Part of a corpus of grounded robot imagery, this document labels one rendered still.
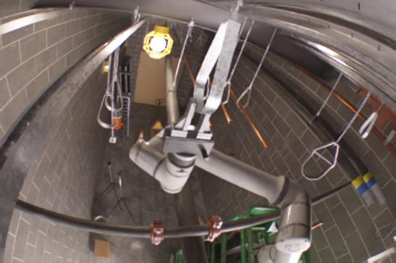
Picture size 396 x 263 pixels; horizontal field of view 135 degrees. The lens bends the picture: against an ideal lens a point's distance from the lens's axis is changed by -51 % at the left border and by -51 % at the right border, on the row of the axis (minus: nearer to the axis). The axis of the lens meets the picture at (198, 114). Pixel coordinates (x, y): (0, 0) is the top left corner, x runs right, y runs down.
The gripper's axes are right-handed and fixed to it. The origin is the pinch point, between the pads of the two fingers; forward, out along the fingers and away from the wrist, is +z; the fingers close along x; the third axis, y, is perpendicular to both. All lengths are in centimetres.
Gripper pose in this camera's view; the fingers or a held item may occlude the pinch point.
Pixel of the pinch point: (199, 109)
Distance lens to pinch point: 39.1
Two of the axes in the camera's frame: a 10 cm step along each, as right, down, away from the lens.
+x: -9.4, -1.4, -3.2
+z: 3.0, -7.9, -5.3
